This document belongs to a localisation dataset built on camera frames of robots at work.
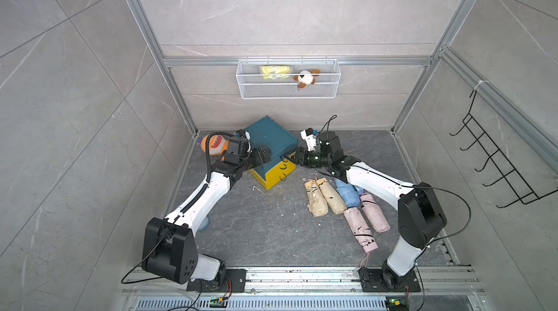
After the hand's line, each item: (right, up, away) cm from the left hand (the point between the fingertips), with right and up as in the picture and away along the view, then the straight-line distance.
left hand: (264, 150), depth 84 cm
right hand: (+9, -2, -2) cm, 10 cm away
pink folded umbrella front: (+37, -30, -3) cm, 48 cm away
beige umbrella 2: (+28, -21, +6) cm, 36 cm away
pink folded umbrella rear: (+44, -25, +2) cm, 51 cm away
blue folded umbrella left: (+36, -18, +6) cm, 41 cm away
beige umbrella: (+21, -22, +4) cm, 31 cm away
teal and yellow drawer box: (0, +8, +4) cm, 8 cm away
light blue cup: (-24, -29, 0) cm, 38 cm away
